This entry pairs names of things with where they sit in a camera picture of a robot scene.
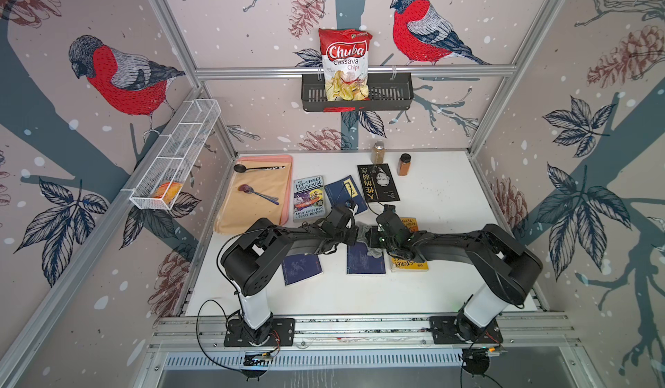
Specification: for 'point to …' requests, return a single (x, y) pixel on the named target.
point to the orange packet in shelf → (169, 191)
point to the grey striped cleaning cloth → (364, 236)
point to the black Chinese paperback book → (377, 183)
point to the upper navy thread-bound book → (343, 190)
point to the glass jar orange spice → (403, 164)
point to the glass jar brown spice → (377, 155)
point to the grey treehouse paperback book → (308, 198)
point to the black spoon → (241, 168)
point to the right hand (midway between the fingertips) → (365, 236)
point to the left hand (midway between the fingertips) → (358, 229)
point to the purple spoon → (246, 188)
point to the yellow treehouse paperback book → (406, 265)
